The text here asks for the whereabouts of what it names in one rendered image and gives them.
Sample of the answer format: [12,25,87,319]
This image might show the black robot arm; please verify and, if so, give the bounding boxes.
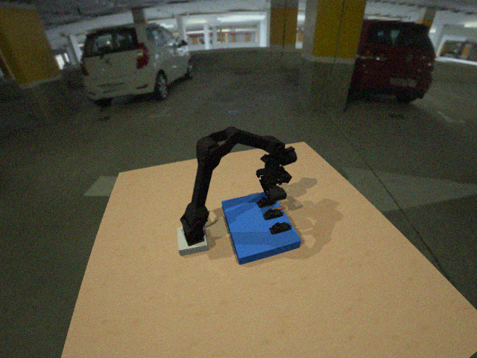
[180,127,297,246]

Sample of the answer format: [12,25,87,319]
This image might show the blue flat plate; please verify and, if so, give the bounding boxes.
[221,192,302,265]

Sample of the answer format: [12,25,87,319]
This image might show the black micro servo with orange cable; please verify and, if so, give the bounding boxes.
[257,197,285,209]

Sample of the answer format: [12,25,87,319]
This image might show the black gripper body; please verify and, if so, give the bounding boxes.
[256,168,287,201]

